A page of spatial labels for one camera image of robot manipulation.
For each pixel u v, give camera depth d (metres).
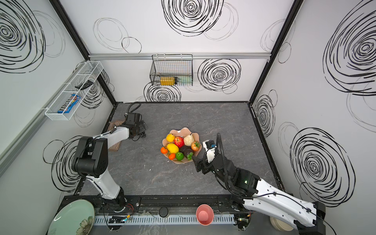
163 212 0.63
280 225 0.62
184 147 0.89
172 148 0.86
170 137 0.91
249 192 0.48
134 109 0.87
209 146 0.59
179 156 0.83
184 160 0.85
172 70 0.99
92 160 0.48
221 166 0.50
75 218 0.70
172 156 0.83
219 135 1.03
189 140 0.89
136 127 0.79
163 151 0.84
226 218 0.71
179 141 0.91
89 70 0.91
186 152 0.84
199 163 0.61
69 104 0.71
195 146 0.86
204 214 0.71
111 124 1.07
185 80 0.87
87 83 0.81
